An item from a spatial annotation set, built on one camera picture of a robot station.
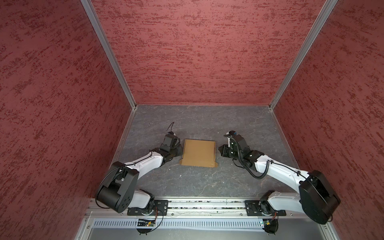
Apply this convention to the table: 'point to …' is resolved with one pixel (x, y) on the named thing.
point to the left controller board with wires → (144, 226)
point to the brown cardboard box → (199, 152)
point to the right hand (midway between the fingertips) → (218, 151)
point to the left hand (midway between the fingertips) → (180, 151)
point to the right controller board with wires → (271, 225)
